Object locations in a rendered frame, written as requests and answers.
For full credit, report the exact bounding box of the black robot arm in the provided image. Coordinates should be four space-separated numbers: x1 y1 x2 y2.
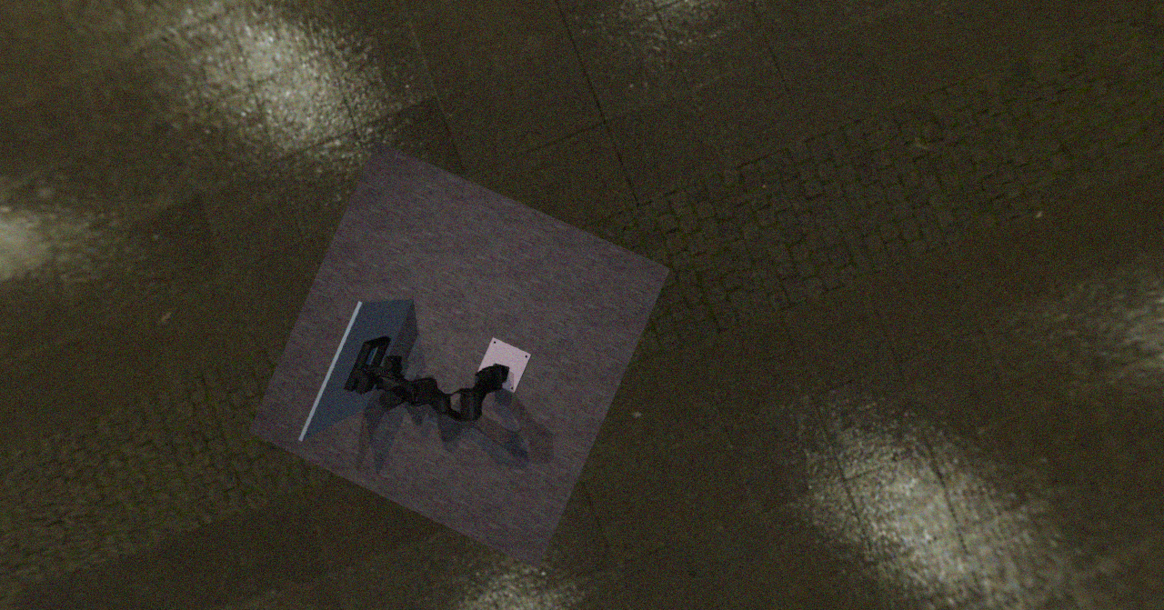
379 355 509 423

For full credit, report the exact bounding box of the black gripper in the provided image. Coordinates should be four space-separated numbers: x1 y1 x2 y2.
353 366 404 395

